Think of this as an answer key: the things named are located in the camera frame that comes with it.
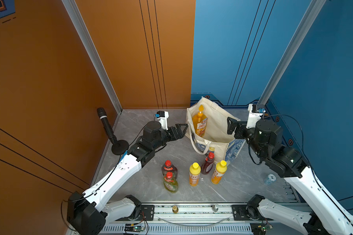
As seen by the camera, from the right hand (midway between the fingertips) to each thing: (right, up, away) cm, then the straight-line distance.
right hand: (238, 118), depth 63 cm
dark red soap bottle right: (-11, -25, +14) cm, 31 cm away
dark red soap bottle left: (-31, -24, +10) cm, 40 cm away
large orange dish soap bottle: (-13, -2, +27) cm, 30 cm away
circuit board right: (+15, -53, +7) cm, 55 cm away
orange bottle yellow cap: (-18, -25, +5) cm, 31 cm away
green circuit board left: (-45, -53, +7) cm, 70 cm away
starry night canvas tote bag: (-1, -14, +37) cm, 39 cm away
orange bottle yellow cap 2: (-6, -23, +5) cm, 25 cm away
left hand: (-24, -3, +9) cm, 26 cm away
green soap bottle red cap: (-30, -33, +10) cm, 45 cm away
